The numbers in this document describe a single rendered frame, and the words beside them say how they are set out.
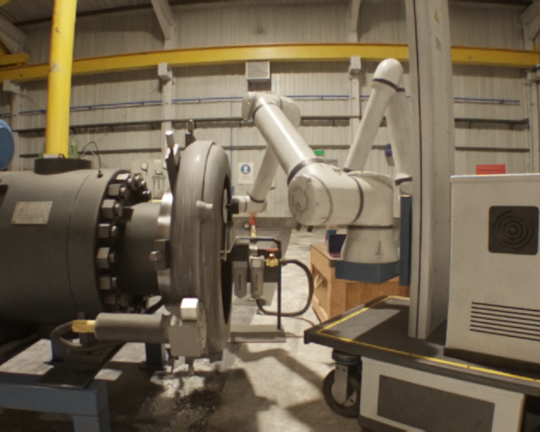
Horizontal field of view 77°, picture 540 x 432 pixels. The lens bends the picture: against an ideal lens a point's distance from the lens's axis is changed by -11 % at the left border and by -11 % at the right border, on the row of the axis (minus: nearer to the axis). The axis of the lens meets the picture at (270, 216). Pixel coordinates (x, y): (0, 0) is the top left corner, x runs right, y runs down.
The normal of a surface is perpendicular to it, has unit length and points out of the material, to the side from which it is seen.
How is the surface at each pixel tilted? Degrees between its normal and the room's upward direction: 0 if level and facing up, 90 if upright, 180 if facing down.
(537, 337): 90
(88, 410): 90
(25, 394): 90
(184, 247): 82
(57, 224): 68
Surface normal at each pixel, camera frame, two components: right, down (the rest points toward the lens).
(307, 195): -0.82, 0.04
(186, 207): 0.04, -0.37
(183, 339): 0.03, 0.41
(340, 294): 0.04, 0.03
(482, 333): -0.65, 0.02
